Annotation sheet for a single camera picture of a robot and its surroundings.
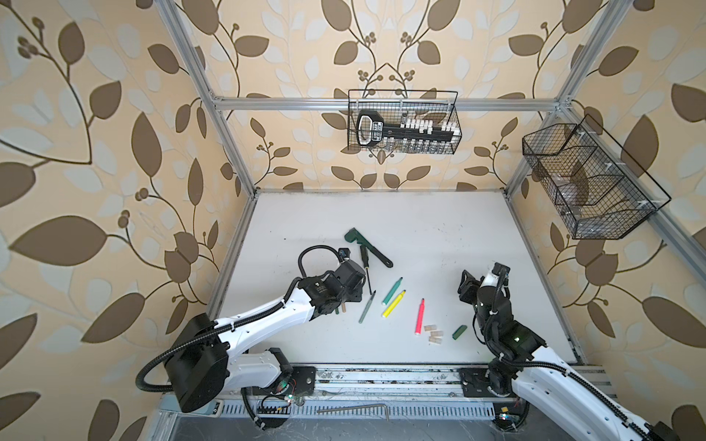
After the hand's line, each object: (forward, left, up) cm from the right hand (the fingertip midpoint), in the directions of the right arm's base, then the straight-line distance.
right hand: (472, 278), depth 81 cm
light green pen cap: (-4, +41, -12) cm, 43 cm away
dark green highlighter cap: (-12, +4, -12) cm, 17 cm away
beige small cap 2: (-12, +11, -12) cm, 20 cm away
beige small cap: (-10, +12, -13) cm, 21 cm away
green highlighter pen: (+1, +24, -13) cm, 27 cm away
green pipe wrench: (+24, +36, -10) cm, 44 cm away
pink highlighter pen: (-6, +15, -13) cm, 21 cm away
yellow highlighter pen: (-2, +23, -12) cm, 26 cm away
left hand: (0, +34, -2) cm, 34 cm away
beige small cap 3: (-14, +12, -12) cm, 22 cm away
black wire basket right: (+14, -31, +22) cm, 41 cm away
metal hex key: (-30, +35, -12) cm, 48 cm away
